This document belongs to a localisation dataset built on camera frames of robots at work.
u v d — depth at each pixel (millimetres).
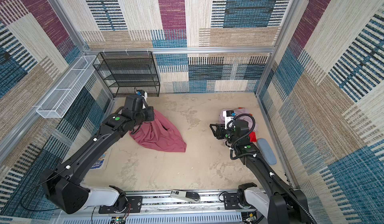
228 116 720
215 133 740
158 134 897
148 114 698
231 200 729
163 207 730
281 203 401
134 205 733
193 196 711
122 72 1083
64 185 380
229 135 697
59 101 716
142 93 687
